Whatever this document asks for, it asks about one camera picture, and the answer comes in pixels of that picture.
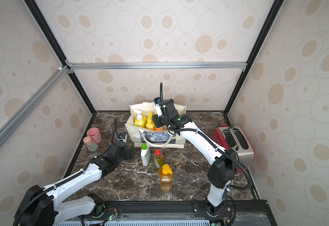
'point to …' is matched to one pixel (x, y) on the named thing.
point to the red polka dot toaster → (236, 138)
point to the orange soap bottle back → (150, 116)
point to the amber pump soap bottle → (165, 179)
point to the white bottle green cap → (145, 155)
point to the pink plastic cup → (94, 133)
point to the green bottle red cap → (158, 158)
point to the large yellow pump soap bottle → (140, 120)
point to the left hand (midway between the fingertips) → (130, 146)
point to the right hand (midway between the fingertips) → (162, 114)
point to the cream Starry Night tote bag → (152, 138)
